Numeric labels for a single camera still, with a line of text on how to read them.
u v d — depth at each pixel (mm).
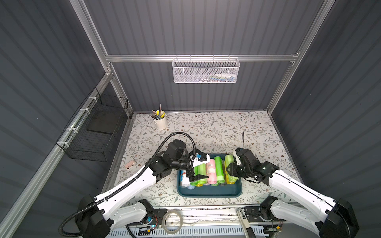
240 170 686
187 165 608
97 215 390
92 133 736
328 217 399
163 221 684
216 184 806
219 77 929
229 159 828
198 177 600
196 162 579
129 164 875
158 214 743
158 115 1059
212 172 806
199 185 824
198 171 810
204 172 805
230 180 757
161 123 1057
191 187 802
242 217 705
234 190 806
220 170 812
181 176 806
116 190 433
